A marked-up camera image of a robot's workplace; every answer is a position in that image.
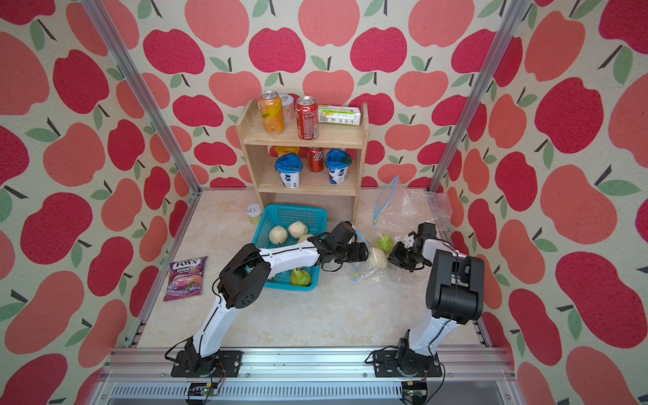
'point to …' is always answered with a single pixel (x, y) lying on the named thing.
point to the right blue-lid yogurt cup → (337, 162)
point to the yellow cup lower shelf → (287, 149)
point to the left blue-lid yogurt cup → (288, 166)
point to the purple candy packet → (185, 278)
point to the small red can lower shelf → (315, 158)
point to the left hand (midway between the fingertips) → (367, 261)
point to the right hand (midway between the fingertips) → (391, 263)
